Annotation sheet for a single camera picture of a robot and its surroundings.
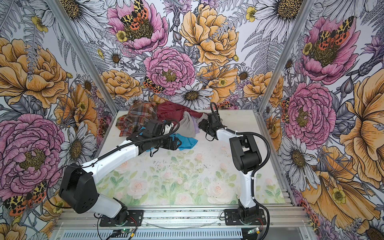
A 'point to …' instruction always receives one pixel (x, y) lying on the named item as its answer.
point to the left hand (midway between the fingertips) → (173, 145)
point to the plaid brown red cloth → (140, 114)
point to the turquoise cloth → (185, 142)
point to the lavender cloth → (196, 126)
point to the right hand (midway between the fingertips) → (201, 128)
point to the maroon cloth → (171, 112)
